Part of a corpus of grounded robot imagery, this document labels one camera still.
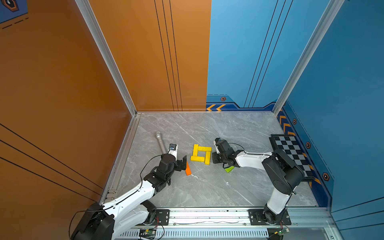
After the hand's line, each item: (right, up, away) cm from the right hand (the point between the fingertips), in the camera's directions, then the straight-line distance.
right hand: (213, 156), depth 96 cm
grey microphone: (-37, +13, +7) cm, 40 cm away
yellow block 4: (-4, -1, -3) cm, 5 cm away
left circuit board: (-34, -33, -24) cm, 53 cm away
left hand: (-20, +4, -10) cm, 23 cm away
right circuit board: (+28, -31, -26) cm, 49 cm away
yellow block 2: (-5, +5, +1) cm, 7 cm away
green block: (+9, -6, -7) cm, 13 cm away
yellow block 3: (-10, -1, -2) cm, 10 cm away
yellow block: (-11, +4, +1) cm, 12 cm away
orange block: (-16, -7, -7) cm, 18 cm away
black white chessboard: (+51, +8, +2) cm, 51 cm away
